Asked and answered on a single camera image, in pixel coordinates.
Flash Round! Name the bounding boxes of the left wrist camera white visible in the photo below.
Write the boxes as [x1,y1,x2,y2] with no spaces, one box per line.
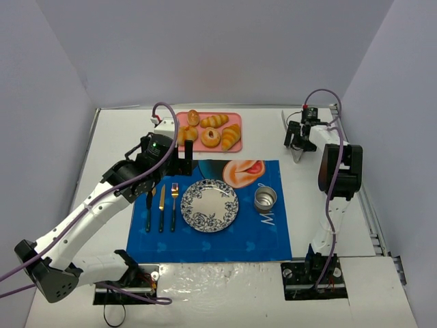
[150,116,179,139]

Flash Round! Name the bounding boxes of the blue floral plate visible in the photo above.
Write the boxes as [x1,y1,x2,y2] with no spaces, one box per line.
[180,179,239,233]

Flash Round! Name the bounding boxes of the gold knife green handle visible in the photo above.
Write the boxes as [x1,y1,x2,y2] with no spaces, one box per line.
[158,184,166,233]

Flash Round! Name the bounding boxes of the metal cup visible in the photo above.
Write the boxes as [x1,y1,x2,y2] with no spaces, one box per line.
[254,186,277,213]

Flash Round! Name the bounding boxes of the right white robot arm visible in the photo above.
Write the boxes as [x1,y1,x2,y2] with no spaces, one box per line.
[284,105,363,257]

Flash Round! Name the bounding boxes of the aluminium rail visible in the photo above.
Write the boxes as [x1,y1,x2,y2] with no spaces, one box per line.
[329,103,407,284]

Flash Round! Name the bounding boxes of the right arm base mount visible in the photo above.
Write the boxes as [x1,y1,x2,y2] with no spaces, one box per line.
[281,254,348,301]

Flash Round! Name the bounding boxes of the round striped bun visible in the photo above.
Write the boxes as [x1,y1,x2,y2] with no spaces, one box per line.
[178,125,198,146]

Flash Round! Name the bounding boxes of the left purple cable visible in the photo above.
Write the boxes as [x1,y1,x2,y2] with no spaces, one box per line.
[0,101,181,305]

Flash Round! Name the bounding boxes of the pink tray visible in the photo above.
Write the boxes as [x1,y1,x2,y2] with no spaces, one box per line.
[176,110,242,152]

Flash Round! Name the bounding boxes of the upper striped croissant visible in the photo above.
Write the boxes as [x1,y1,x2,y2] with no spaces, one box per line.
[199,114,229,128]

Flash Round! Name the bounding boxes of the sugared donut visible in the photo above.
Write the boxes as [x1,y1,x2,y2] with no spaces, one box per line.
[201,128,221,148]

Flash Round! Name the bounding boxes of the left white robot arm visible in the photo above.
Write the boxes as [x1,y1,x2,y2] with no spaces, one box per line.
[14,133,193,303]

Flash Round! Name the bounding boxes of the blue cartoon placemat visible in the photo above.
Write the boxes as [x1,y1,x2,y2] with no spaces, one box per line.
[126,159,292,263]

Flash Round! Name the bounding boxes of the small round bun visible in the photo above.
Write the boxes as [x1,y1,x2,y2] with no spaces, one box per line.
[187,109,200,126]

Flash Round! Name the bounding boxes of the gold spoon green handle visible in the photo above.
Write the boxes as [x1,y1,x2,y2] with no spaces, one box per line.
[145,191,153,232]

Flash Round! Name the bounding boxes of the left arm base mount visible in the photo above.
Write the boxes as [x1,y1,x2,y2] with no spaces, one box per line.
[92,264,160,305]

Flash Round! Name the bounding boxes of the gold fork green handle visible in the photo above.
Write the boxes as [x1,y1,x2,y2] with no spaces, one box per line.
[170,182,179,232]

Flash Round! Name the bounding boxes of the striped croissant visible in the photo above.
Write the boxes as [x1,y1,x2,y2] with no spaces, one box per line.
[199,114,229,128]
[221,124,241,152]

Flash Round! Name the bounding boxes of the right striped croissant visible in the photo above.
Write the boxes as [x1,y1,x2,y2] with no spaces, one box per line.
[221,124,241,152]

